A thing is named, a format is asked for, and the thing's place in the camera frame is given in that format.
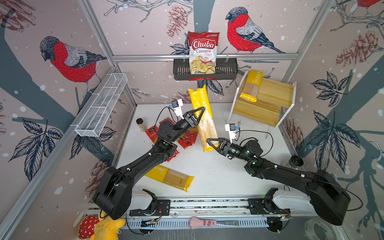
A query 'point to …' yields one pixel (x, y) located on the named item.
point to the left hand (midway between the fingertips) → (204, 110)
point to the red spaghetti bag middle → (167, 119)
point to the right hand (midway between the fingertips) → (205, 144)
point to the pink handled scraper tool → (194, 222)
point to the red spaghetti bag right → (188, 139)
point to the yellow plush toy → (107, 228)
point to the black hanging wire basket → (226, 69)
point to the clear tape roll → (318, 229)
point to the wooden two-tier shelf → (275, 98)
